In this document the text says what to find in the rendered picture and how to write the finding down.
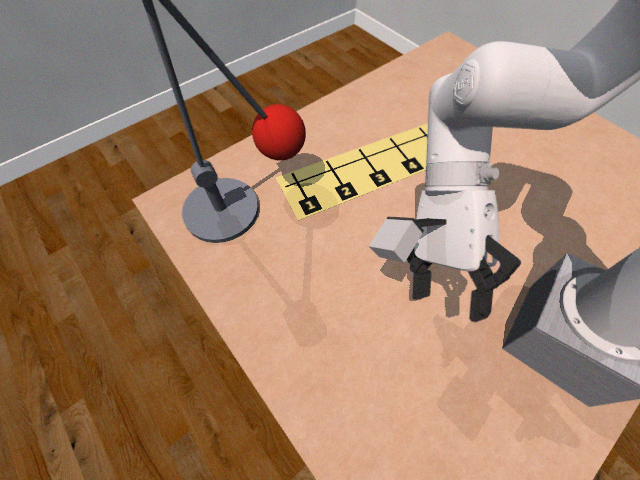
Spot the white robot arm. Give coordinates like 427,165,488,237
369,0,640,361

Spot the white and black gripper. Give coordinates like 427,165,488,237
407,186,521,322

